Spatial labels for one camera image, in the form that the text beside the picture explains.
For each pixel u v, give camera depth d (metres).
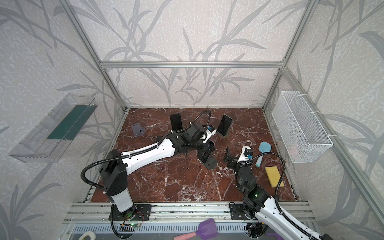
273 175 0.85
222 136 1.02
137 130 1.01
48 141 0.64
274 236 0.67
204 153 0.71
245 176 0.56
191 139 0.61
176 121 0.97
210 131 0.71
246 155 0.63
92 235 0.68
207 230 0.69
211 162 0.83
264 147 0.97
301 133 0.62
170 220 0.73
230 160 0.68
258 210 0.56
